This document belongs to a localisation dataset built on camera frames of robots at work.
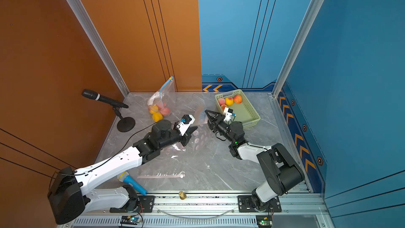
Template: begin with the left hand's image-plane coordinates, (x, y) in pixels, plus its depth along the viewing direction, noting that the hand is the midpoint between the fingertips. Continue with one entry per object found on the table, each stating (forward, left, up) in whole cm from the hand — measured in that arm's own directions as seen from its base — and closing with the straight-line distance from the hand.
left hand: (196, 125), depth 75 cm
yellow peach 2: (+18, +28, -19) cm, 38 cm away
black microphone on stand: (+15, +49, -22) cm, 56 cm away
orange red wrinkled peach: (+35, -26, -18) cm, 47 cm away
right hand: (+6, -4, +1) cm, 7 cm away
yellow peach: (+19, +28, -12) cm, 36 cm away
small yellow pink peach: (+26, -15, -18) cm, 35 cm away
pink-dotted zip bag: (-5, -2, -11) cm, 12 cm away
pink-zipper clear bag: (-17, +11, -22) cm, 30 cm away
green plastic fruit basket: (+27, -30, -23) cm, 47 cm away
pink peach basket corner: (+30, -14, -17) cm, 37 cm away
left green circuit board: (-36, +29, -24) cm, 52 cm away
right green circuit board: (-35, -31, -25) cm, 53 cm away
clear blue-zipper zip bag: (+20, +22, -6) cm, 30 cm away
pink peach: (+21, +23, -17) cm, 36 cm away
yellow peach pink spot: (+32, -20, -18) cm, 42 cm away
